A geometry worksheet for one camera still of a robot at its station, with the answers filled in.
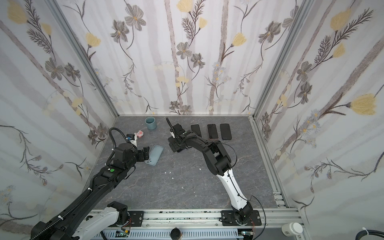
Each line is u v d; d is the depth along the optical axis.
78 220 0.48
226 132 1.11
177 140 0.81
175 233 0.61
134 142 0.71
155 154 0.96
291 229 0.65
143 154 0.72
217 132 1.11
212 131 1.12
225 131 1.11
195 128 1.12
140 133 1.05
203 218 0.76
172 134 0.86
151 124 1.08
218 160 0.60
